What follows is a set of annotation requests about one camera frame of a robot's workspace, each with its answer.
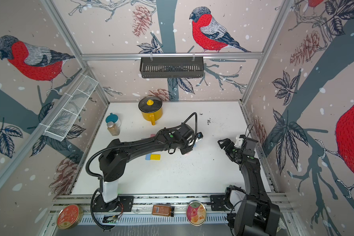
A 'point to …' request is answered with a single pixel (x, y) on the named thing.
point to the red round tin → (69, 217)
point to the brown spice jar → (113, 128)
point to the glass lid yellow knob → (150, 104)
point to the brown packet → (162, 210)
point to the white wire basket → (68, 109)
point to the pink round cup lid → (196, 213)
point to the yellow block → (155, 157)
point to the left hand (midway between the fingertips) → (193, 142)
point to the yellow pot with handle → (152, 117)
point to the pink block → (152, 135)
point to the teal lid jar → (111, 117)
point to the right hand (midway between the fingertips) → (222, 143)
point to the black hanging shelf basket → (171, 67)
